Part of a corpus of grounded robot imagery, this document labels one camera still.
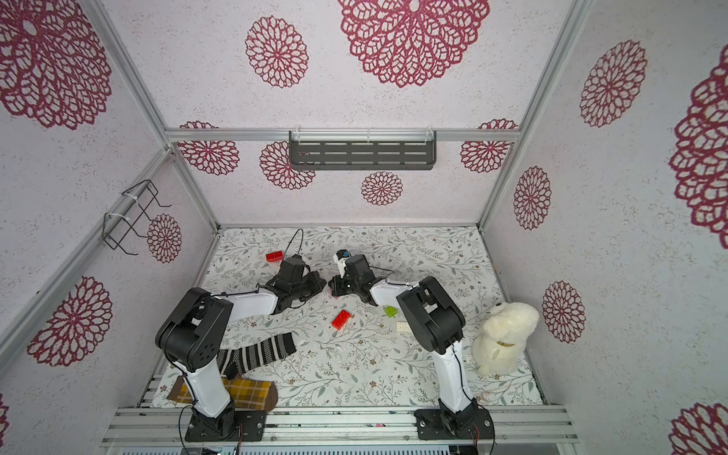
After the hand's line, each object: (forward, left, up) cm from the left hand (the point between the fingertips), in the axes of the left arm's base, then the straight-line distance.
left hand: (328, 281), depth 97 cm
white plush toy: (-25, -49, +5) cm, 55 cm away
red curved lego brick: (+14, +22, -5) cm, 27 cm away
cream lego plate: (-15, -25, -3) cm, 29 cm away
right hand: (0, 0, 0) cm, 1 cm away
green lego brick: (-10, -21, -4) cm, 24 cm away
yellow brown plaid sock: (-35, +17, -4) cm, 39 cm away
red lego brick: (-13, -5, -4) cm, 14 cm away
